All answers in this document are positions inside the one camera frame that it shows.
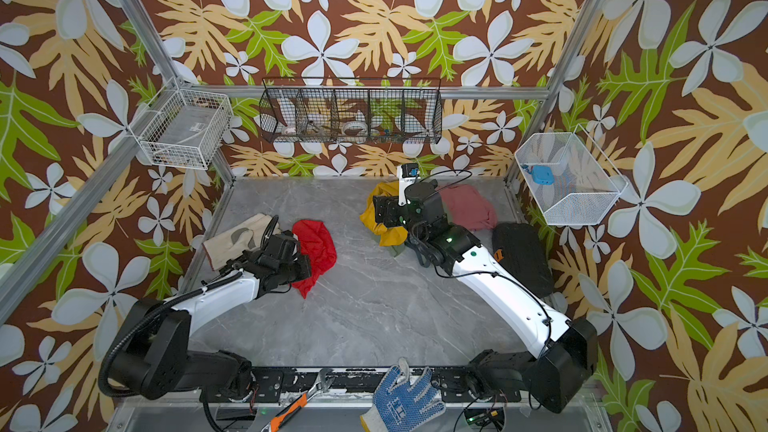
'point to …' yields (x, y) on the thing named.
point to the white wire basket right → (571, 179)
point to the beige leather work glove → (246, 236)
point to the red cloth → (316, 241)
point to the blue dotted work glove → (402, 404)
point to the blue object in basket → (540, 174)
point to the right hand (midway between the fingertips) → (384, 195)
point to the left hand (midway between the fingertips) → (309, 261)
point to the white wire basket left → (182, 128)
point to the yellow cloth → (389, 236)
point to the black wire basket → (352, 110)
